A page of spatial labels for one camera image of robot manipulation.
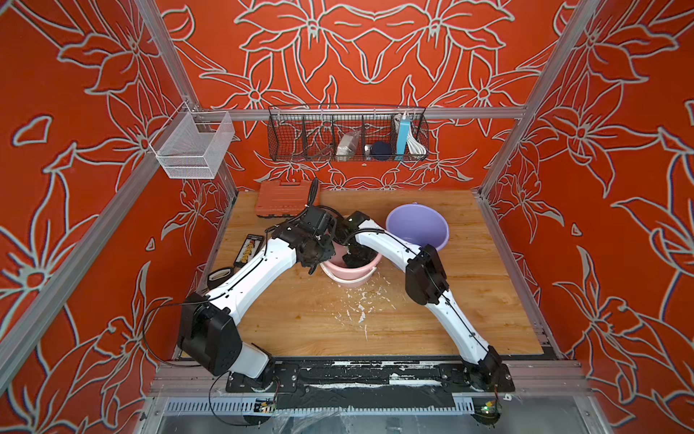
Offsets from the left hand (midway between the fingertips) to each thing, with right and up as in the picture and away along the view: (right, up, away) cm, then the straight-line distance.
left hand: (330, 253), depth 82 cm
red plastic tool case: (-24, +20, +35) cm, 46 cm away
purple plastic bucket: (+30, +9, +7) cm, 32 cm away
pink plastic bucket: (+2, -4, -5) cm, 7 cm away
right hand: (+8, -7, +11) cm, 16 cm away
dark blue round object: (+18, +35, +13) cm, 41 cm away
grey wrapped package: (+5, +36, +10) cm, 38 cm away
